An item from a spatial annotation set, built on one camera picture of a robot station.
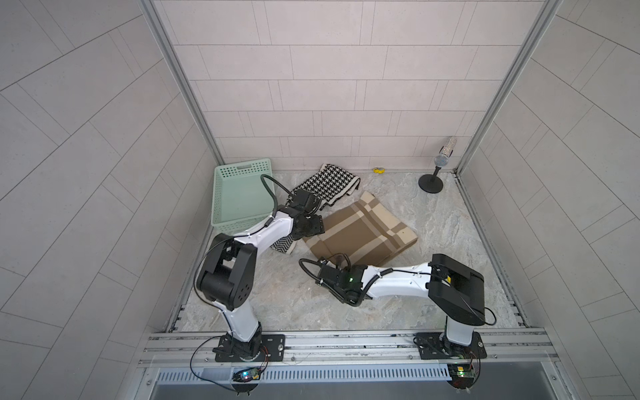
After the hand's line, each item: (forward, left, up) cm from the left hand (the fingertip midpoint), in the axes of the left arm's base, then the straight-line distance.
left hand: (319, 226), depth 93 cm
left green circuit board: (-45, +18, -2) cm, 48 cm away
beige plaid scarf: (+1, -18, -4) cm, 18 cm away
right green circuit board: (-45, -41, -4) cm, 61 cm away
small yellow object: (+34, -29, -4) cm, 45 cm away
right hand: (-19, -8, -8) cm, 22 cm away
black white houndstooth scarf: (+24, -4, -3) cm, 24 cm away
